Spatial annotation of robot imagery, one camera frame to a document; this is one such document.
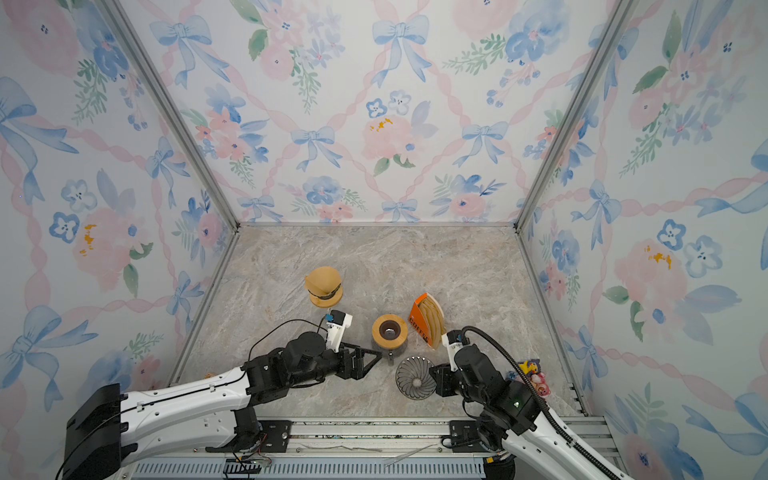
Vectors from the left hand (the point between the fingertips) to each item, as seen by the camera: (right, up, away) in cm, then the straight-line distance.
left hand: (373, 353), depth 72 cm
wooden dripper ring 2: (+4, 0, +8) cm, 9 cm away
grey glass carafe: (+4, -3, +8) cm, 10 cm away
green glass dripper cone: (-15, +11, +14) cm, 23 cm away
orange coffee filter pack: (+15, +5, +14) cm, 21 cm away
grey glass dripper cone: (+11, -10, +10) cm, 18 cm away
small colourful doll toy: (+43, -8, +10) cm, 45 cm away
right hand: (+14, -6, +6) cm, 16 cm away
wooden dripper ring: (-14, +10, +14) cm, 22 cm away
